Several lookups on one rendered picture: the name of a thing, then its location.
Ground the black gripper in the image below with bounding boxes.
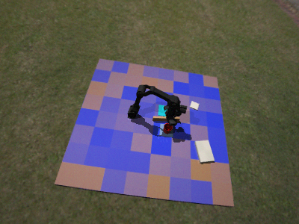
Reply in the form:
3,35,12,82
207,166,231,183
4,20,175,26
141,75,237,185
164,105,177,125

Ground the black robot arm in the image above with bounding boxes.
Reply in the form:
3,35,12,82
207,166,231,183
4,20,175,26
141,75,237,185
128,84,187,119

